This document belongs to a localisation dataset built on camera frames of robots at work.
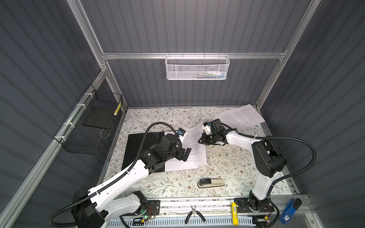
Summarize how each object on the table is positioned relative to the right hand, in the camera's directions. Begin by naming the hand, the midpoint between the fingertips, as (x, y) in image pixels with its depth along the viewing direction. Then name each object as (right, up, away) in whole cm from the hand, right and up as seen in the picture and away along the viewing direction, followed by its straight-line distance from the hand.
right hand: (199, 142), depth 93 cm
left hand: (-10, +1, -18) cm, 20 cm away
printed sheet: (-16, -14, -4) cm, 21 cm away
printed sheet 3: (+36, +17, +23) cm, 46 cm away
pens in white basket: (+6, +44, 0) cm, 45 cm away
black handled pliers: (-5, -33, -21) cm, 39 cm away
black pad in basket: (-55, +16, -19) cm, 60 cm away
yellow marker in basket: (-49, +21, -12) cm, 54 cm away
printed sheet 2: (-3, +1, +6) cm, 7 cm away
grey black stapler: (+2, -20, -16) cm, 26 cm away
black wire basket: (-61, +11, -20) cm, 65 cm away
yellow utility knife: (+15, -33, -22) cm, 42 cm away
